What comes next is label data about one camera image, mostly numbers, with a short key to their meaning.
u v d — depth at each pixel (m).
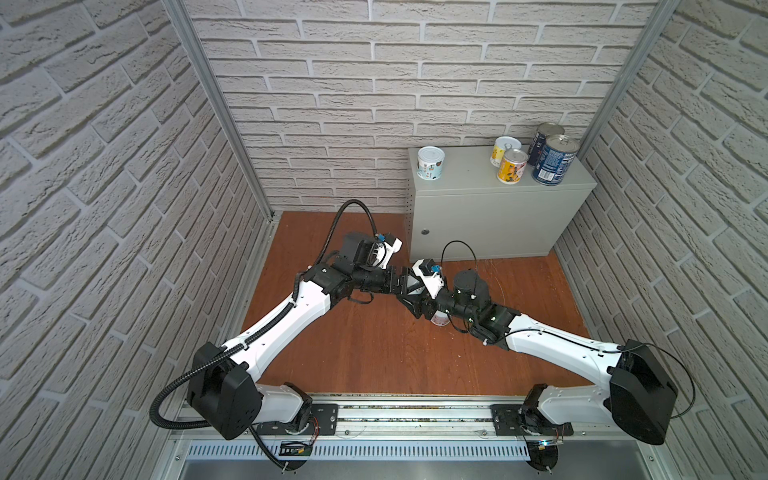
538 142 0.81
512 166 0.77
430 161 0.79
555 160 0.75
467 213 0.86
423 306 0.67
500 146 0.84
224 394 0.39
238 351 0.42
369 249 0.61
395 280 0.64
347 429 0.73
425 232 0.92
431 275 0.64
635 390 0.41
